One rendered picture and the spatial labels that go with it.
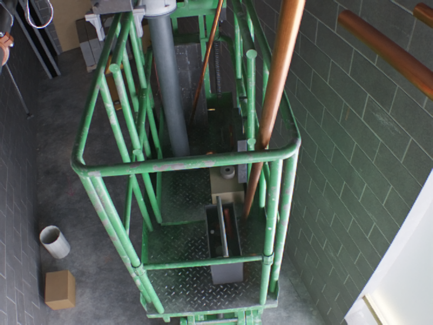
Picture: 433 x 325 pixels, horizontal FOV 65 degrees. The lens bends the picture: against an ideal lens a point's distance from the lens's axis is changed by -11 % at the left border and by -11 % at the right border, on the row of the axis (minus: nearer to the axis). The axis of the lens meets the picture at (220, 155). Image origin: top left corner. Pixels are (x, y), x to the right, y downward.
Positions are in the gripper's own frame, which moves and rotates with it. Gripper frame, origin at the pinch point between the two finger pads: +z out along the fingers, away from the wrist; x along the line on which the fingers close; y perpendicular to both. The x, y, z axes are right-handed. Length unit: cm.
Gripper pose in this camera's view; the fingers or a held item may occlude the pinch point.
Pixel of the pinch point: (119, 32)
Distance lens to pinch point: 128.8
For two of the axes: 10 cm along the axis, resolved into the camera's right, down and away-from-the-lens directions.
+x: 10.0, -0.2, -0.5
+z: 0.5, 6.9, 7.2
